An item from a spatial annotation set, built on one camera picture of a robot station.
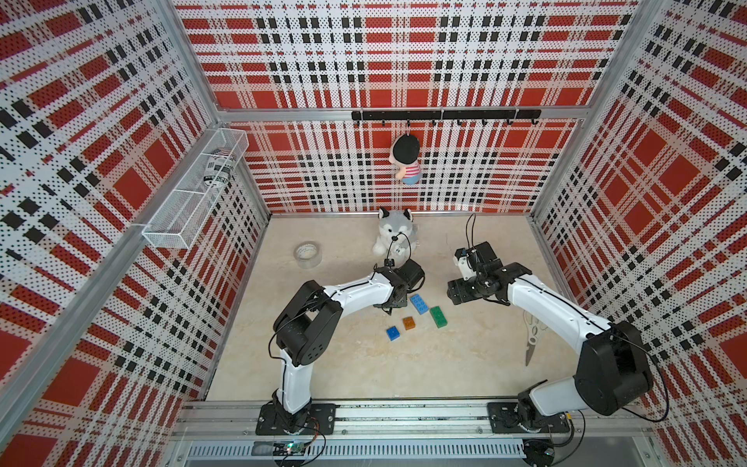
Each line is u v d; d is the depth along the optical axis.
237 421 0.75
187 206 0.72
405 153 0.95
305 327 0.49
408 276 0.74
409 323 0.89
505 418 0.72
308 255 1.08
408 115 0.88
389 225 0.93
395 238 0.93
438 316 0.91
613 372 0.42
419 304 0.94
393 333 0.88
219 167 0.77
